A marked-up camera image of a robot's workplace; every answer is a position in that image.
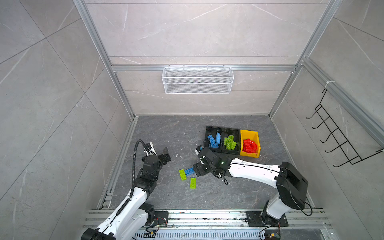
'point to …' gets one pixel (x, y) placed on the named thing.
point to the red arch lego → (249, 146)
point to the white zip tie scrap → (176, 154)
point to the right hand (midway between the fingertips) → (198, 165)
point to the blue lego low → (190, 171)
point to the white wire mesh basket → (197, 80)
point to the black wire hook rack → (344, 144)
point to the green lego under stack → (231, 145)
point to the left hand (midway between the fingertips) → (159, 147)
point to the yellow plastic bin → (254, 136)
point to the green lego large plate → (225, 139)
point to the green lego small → (193, 183)
